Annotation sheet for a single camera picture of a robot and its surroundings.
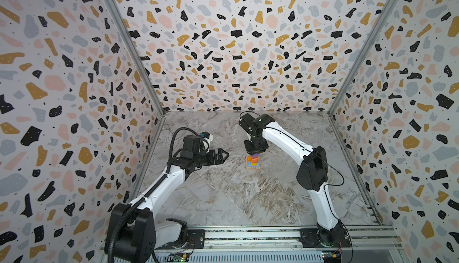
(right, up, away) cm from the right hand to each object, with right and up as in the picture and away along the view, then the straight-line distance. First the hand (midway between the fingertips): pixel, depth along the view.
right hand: (249, 150), depth 88 cm
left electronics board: (-29, -40, -17) cm, 52 cm away
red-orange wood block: (+3, -8, +4) cm, 9 cm away
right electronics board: (+32, -40, -16) cm, 54 cm away
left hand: (-13, -1, -6) cm, 14 cm away
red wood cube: (+3, -5, +3) cm, 7 cm away
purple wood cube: (+3, -3, 0) cm, 4 cm away
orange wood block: (0, -6, +9) cm, 11 cm away
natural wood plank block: (+3, -10, +7) cm, 13 cm away
